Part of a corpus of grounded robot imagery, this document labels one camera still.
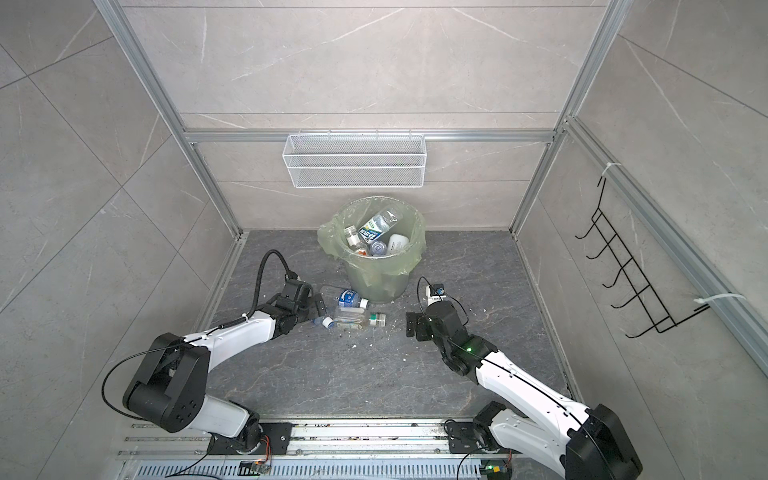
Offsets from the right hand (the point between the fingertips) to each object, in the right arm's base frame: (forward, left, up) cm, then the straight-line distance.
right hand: (421, 310), depth 83 cm
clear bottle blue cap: (+19, +12, +6) cm, 23 cm away
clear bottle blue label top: (+9, +22, -6) cm, 25 cm away
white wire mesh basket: (+48, +20, +18) cm, 55 cm away
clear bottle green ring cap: (+3, +19, -10) cm, 22 cm away
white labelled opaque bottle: (+21, +6, +5) cm, 23 cm away
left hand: (+8, +34, -6) cm, 35 cm away
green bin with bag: (+11, +13, +1) cm, 17 cm away
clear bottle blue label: (+1, +29, -8) cm, 30 cm away
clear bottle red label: (+22, +19, +6) cm, 30 cm away
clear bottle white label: (+25, +14, +9) cm, 30 cm away
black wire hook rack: (0, -46, +20) cm, 50 cm away
